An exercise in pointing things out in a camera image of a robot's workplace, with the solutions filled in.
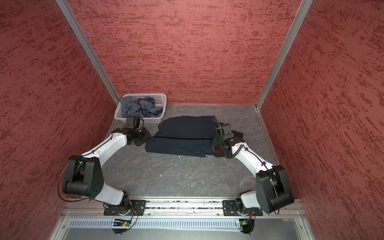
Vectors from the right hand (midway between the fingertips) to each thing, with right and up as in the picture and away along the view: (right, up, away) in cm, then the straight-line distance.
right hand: (213, 143), depth 89 cm
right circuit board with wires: (+15, -37, -18) cm, 44 cm away
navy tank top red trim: (-18, +2, +18) cm, 26 cm away
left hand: (-39, +3, +2) cm, 39 cm away
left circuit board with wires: (-48, -37, -16) cm, 63 cm away
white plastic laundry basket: (-40, +30, +29) cm, 58 cm away
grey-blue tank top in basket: (-50, +25, +22) cm, 60 cm away
